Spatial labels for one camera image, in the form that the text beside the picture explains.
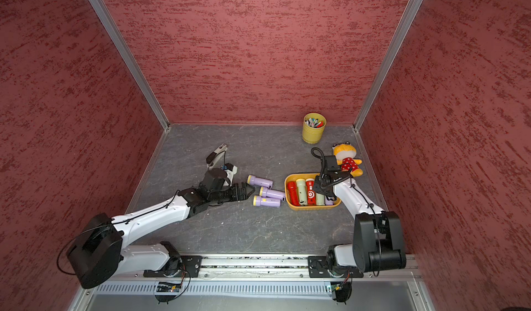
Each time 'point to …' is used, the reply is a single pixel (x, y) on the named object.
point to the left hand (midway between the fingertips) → (246, 194)
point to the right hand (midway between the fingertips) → (319, 191)
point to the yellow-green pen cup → (313, 126)
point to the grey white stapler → (215, 159)
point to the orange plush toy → (345, 154)
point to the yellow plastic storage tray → (292, 177)
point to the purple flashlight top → (266, 183)
